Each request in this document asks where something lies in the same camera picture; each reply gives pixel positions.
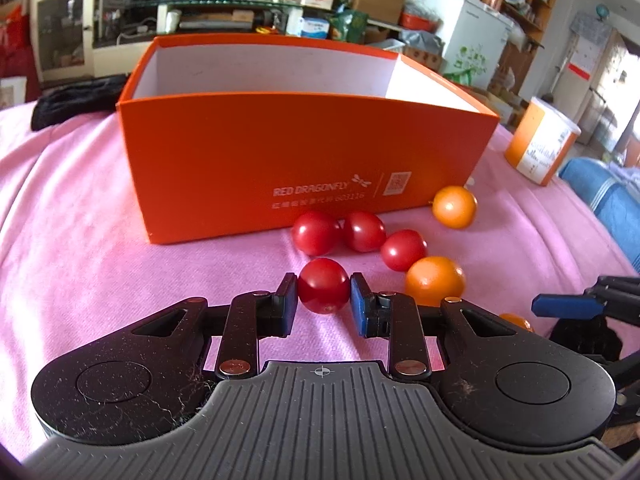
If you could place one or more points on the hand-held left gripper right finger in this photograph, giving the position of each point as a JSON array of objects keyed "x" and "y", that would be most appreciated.
[{"x": 359, "y": 306}]

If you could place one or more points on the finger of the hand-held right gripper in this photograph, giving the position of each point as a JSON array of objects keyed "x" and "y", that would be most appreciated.
[
  {"x": 565, "y": 306},
  {"x": 585, "y": 337}
]

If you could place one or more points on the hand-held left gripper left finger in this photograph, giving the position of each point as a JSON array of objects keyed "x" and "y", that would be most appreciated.
[{"x": 287, "y": 306}]

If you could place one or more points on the red cherry tomato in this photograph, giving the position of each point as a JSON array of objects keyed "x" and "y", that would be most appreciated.
[
  {"x": 404, "y": 250},
  {"x": 365, "y": 231},
  {"x": 324, "y": 286},
  {"x": 316, "y": 233}
]

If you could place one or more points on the small round orange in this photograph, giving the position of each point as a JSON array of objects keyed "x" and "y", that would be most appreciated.
[
  {"x": 455, "y": 207},
  {"x": 435, "y": 280},
  {"x": 517, "y": 322}
]

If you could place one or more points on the orange cardboard box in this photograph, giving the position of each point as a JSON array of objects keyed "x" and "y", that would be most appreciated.
[{"x": 225, "y": 160}]

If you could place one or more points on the blue cushion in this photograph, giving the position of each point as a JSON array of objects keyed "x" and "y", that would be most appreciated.
[{"x": 610, "y": 205}]

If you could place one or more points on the white orange canister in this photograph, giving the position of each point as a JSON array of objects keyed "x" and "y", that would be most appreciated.
[{"x": 542, "y": 140}]

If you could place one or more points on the pink flowered blanket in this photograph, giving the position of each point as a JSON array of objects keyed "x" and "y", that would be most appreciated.
[{"x": 75, "y": 210}]

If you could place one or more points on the blue white box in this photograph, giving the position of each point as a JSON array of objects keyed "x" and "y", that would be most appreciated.
[{"x": 315, "y": 27}]

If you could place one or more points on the green packet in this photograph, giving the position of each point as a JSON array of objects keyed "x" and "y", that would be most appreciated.
[{"x": 349, "y": 26}]

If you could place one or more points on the white mini fridge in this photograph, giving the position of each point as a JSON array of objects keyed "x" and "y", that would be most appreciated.
[{"x": 467, "y": 35}]

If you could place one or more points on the red bowl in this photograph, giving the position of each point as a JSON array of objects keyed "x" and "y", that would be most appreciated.
[{"x": 417, "y": 21}]

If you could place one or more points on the white television stand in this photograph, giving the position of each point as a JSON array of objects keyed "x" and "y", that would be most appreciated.
[{"x": 215, "y": 22}]

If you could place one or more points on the black cloth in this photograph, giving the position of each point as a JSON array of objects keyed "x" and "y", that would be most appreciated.
[{"x": 75, "y": 100}]

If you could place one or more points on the wooden shelf unit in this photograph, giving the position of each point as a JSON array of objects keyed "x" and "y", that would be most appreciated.
[{"x": 522, "y": 10}]

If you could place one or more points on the brown cardboard box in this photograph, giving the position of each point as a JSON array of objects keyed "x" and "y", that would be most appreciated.
[{"x": 377, "y": 2}]

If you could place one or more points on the white cup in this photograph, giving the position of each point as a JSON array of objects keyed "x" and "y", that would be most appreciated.
[{"x": 173, "y": 21}]

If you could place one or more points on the white power strip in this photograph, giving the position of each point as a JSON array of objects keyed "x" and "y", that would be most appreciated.
[{"x": 134, "y": 32}]

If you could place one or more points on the white glass door cabinet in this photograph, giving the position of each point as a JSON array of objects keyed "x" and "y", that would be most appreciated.
[{"x": 62, "y": 25}]

